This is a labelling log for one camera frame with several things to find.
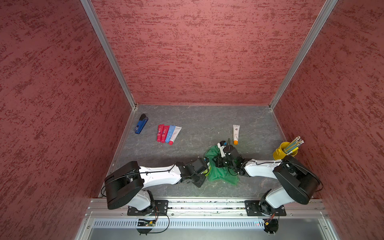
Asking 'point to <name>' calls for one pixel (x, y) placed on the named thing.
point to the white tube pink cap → (174, 135)
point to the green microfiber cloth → (219, 174)
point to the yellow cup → (279, 153)
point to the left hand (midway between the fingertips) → (200, 181)
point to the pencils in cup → (294, 145)
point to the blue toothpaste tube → (170, 133)
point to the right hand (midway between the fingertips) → (214, 161)
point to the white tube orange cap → (236, 129)
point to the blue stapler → (141, 124)
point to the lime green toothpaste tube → (206, 172)
